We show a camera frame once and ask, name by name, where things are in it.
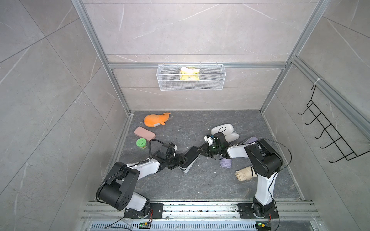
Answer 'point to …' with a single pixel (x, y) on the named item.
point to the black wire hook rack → (321, 121)
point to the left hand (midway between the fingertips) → (185, 159)
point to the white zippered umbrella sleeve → (227, 130)
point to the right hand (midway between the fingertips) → (197, 151)
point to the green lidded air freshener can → (141, 143)
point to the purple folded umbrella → (226, 163)
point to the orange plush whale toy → (152, 120)
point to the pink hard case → (143, 133)
